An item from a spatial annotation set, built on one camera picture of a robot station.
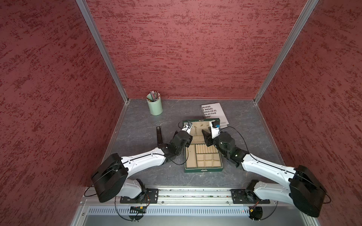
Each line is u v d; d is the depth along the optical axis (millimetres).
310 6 712
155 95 1037
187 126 685
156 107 1055
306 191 409
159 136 929
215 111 1086
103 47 874
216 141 693
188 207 712
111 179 414
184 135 618
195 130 871
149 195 740
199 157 835
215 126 678
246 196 668
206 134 730
